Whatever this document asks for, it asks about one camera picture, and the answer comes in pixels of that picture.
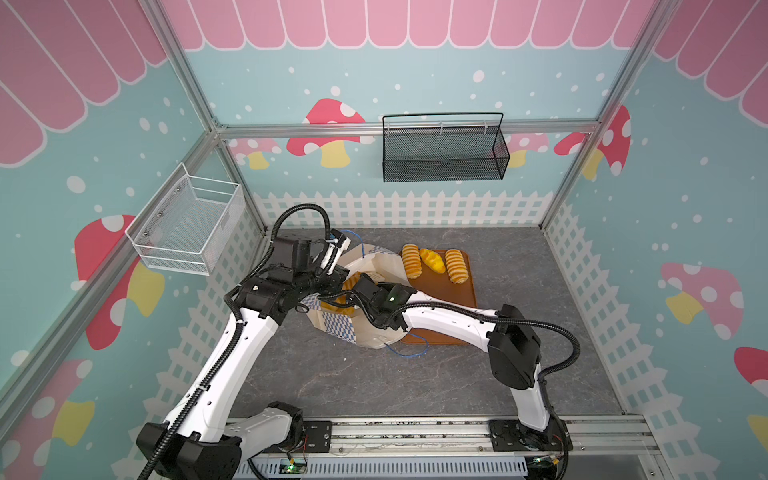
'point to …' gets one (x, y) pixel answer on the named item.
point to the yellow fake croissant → (433, 260)
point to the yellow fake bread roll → (456, 266)
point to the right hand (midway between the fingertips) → (392, 289)
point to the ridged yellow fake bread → (412, 260)
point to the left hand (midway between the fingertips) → (344, 277)
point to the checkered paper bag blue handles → (382, 265)
